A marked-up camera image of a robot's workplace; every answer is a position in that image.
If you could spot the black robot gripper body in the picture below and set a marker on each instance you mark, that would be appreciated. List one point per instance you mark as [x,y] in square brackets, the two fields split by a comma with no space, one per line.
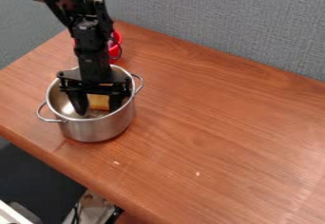
[93,77]

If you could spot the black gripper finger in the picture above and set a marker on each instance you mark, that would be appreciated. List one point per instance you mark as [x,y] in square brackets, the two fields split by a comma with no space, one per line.
[115,102]
[79,102]

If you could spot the yellow cheese wedge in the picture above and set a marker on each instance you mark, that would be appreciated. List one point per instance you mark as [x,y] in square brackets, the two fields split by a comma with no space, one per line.
[99,98]

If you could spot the metal pot with handle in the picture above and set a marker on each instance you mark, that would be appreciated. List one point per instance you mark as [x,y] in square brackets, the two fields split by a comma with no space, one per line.
[97,125]

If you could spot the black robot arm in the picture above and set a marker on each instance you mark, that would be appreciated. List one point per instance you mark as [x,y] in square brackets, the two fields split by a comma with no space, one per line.
[80,14]

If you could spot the red cup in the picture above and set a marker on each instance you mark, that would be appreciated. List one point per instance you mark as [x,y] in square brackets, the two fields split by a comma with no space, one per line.
[115,47]

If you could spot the grey equipment under table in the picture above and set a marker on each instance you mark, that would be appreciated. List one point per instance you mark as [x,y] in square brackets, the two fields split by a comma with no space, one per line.
[92,210]

